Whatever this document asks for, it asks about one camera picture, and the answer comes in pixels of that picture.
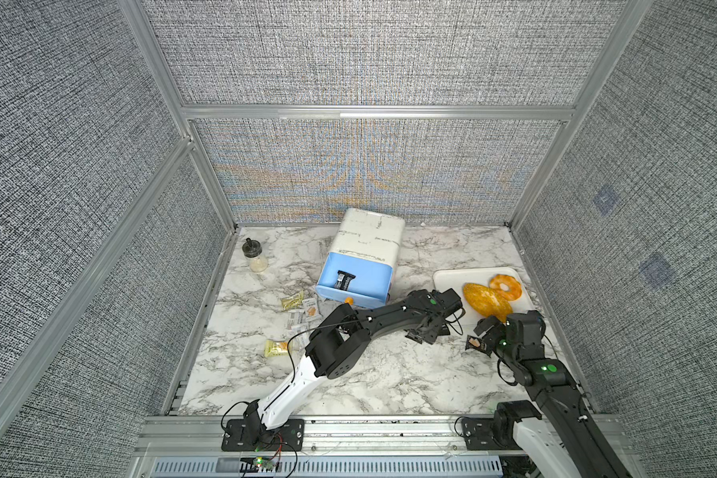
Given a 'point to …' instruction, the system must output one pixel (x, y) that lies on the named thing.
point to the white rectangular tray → (456, 278)
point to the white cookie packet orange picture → (311, 308)
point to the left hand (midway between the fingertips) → (428, 332)
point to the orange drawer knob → (349, 300)
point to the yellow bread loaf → (489, 301)
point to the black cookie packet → (344, 280)
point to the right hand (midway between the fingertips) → (490, 323)
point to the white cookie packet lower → (296, 322)
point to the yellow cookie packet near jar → (292, 302)
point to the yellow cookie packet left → (274, 348)
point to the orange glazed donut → (515, 291)
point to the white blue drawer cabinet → (360, 262)
